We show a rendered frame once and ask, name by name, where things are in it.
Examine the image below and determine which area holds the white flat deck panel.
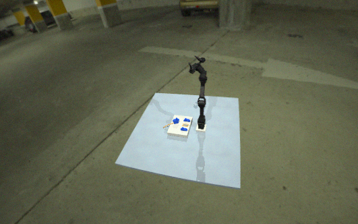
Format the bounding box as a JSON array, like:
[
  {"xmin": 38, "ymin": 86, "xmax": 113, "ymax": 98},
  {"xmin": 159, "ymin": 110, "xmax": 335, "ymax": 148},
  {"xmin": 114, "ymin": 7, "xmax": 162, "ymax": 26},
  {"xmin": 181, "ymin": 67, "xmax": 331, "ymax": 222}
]
[{"xmin": 167, "ymin": 115, "xmax": 193, "ymax": 138}]

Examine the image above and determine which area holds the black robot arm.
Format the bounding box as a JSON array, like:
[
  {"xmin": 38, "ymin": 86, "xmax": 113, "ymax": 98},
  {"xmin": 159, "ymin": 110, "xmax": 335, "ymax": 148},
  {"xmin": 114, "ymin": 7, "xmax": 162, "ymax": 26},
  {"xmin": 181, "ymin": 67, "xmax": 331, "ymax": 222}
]
[{"xmin": 198, "ymin": 70, "xmax": 207, "ymax": 130}]

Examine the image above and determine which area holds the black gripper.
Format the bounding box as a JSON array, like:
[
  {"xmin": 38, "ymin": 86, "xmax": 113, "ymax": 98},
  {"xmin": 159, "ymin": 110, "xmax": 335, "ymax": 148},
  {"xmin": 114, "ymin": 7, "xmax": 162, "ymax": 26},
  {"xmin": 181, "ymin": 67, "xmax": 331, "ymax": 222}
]
[{"xmin": 189, "ymin": 55, "xmax": 206, "ymax": 74}]

